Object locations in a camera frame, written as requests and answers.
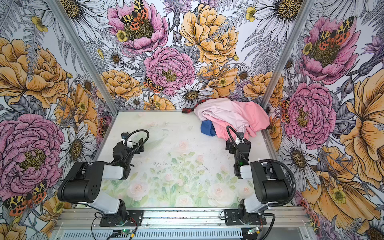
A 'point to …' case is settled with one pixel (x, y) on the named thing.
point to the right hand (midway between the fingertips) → (236, 142)
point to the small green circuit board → (254, 230)
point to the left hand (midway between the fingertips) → (135, 142)
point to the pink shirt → (258, 119)
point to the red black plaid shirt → (188, 110)
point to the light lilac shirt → (225, 108)
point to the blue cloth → (207, 128)
